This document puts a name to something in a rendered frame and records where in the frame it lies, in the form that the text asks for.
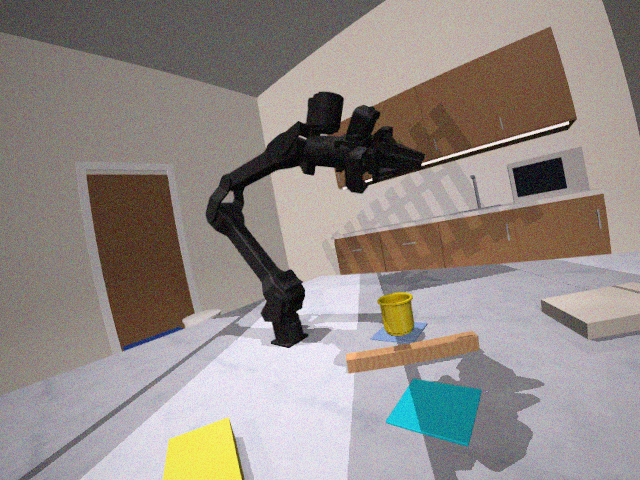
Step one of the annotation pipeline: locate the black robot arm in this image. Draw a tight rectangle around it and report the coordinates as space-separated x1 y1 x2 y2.
206 92 380 348

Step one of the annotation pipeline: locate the tan wooden bar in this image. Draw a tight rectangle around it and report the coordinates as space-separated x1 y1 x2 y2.
346 331 480 374

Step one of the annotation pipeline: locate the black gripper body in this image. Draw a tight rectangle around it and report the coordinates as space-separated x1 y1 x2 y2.
329 126 393 194

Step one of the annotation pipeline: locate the cream flat block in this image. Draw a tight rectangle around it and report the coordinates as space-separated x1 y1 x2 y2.
541 282 640 340

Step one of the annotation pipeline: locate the yellow cup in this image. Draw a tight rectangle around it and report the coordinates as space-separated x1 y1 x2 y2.
377 292 415 336

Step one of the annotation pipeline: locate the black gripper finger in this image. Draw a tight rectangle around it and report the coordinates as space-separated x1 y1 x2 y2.
372 143 422 183
385 132 425 161

